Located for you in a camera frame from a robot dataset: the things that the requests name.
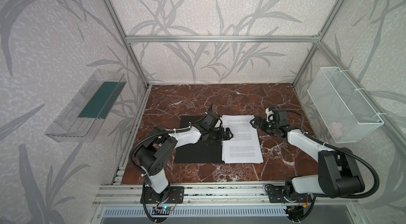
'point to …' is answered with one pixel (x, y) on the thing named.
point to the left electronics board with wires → (161, 212)
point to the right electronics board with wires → (296, 212)
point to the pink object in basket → (336, 129)
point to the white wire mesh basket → (347, 114)
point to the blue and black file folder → (185, 121)
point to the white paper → (245, 147)
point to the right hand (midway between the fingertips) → (256, 119)
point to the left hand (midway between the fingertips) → (229, 132)
